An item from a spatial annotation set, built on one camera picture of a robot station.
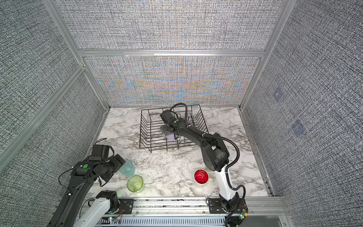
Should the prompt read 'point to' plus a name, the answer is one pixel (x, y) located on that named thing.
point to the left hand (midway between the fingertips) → (121, 165)
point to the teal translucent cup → (127, 169)
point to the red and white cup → (201, 177)
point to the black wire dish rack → (151, 134)
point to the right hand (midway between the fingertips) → (170, 127)
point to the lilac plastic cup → (171, 136)
